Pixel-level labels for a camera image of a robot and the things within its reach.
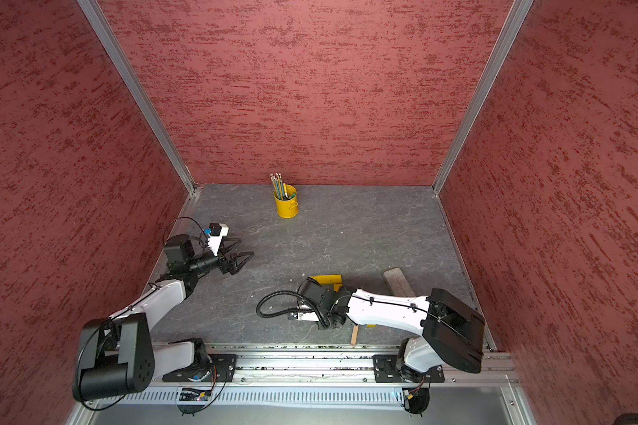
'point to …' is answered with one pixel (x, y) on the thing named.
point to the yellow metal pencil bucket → (287, 208)
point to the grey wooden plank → (397, 283)
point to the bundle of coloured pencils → (279, 186)
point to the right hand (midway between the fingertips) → (325, 309)
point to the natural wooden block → (354, 336)
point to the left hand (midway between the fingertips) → (246, 250)
